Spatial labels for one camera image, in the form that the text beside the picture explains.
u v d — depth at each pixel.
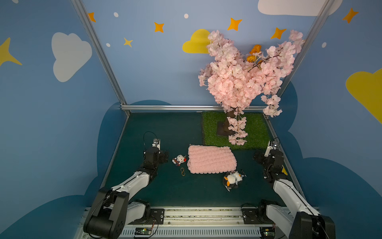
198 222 0.74
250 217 0.75
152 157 0.68
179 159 0.92
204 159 0.89
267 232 0.72
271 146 0.74
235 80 0.72
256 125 1.13
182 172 0.90
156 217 0.75
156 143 0.77
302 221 0.41
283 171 0.91
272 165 0.65
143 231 0.72
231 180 0.82
